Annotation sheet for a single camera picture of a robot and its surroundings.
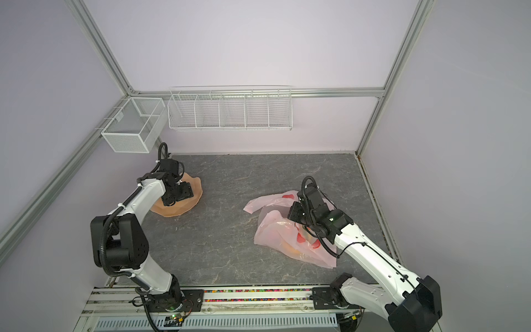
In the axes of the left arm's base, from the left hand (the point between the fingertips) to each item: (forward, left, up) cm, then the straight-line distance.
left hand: (183, 196), depth 90 cm
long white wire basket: (+38, -22, +18) cm, 47 cm away
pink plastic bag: (-21, -40, +3) cm, 45 cm away
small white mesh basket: (+31, +23, +15) cm, 42 cm away
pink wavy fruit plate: (0, +4, -9) cm, 10 cm away
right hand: (-13, -45, +7) cm, 48 cm away
